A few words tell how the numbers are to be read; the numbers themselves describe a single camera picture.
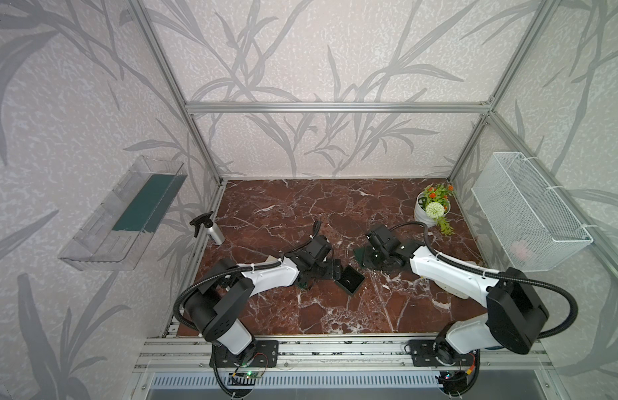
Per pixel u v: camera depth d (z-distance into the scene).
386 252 0.65
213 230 0.93
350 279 0.88
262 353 0.72
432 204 0.91
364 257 0.77
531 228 0.63
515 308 0.42
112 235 0.63
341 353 0.75
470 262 0.94
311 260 0.70
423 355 0.72
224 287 0.50
